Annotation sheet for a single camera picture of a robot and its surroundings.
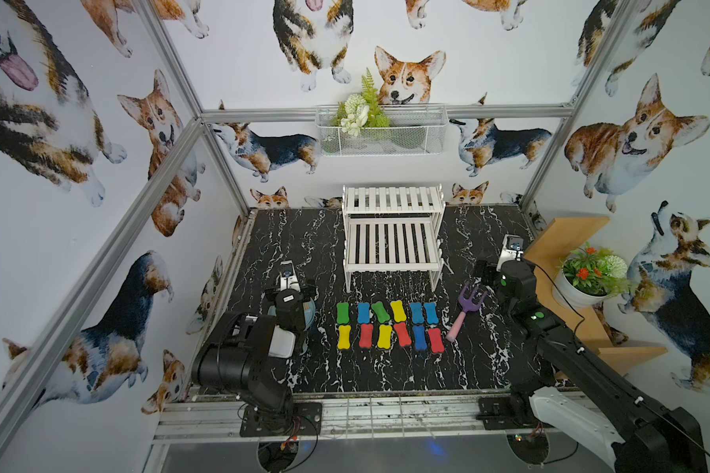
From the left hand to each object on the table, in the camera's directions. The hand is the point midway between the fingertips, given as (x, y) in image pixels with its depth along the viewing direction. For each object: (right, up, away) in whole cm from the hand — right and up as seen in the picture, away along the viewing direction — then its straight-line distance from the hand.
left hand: (287, 267), depth 91 cm
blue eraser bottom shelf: (+40, -19, -5) cm, 45 cm away
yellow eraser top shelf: (+34, -14, +2) cm, 37 cm away
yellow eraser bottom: (+30, -20, -4) cm, 36 cm away
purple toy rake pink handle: (+56, -13, +4) cm, 57 cm away
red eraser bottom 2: (+35, -19, -3) cm, 40 cm away
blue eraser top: (+23, -14, +1) cm, 27 cm away
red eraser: (+45, -22, -5) cm, 50 cm away
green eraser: (+17, -14, 0) cm, 22 cm away
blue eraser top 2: (+40, -14, +1) cm, 43 cm away
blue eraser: (+44, -14, 0) cm, 46 cm away
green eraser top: (+29, -14, +1) cm, 32 cm away
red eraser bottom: (+24, -20, -3) cm, 31 cm away
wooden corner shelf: (+81, +9, -3) cm, 81 cm away
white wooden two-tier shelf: (+33, +12, +7) cm, 36 cm away
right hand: (+63, +6, -12) cm, 64 cm away
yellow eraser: (+18, -20, -4) cm, 27 cm away
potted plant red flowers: (+81, 0, -16) cm, 83 cm away
